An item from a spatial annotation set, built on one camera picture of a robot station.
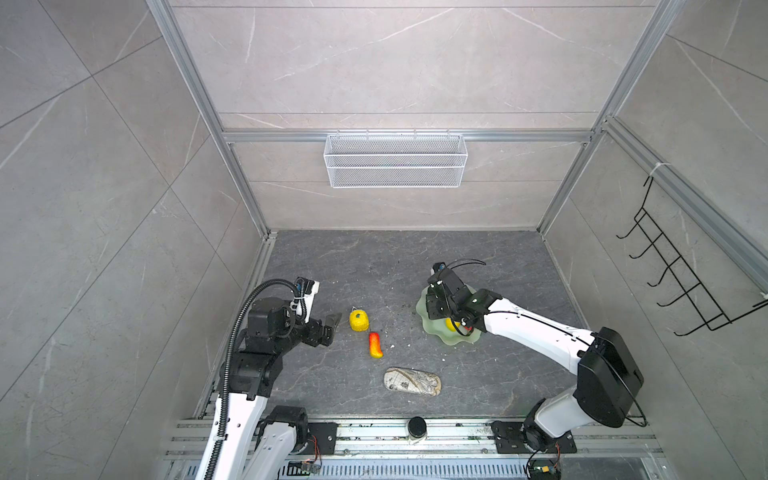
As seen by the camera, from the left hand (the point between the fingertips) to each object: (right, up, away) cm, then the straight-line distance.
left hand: (320, 303), depth 72 cm
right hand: (+30, -1, +15) cm, 33 cm away
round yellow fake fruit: (+8, -8, +17) cm, 20 cm away
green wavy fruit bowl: (+33, -11, +21) cm, 40 cm away
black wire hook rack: (+84, 0, -11) cm, 85 cm away
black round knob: (+23, -28, -4) cm, 37 cm away
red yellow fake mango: (+13, -15, +15) cm, 25 cm away
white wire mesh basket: (+19, +44, +29) cm, 56 cm away
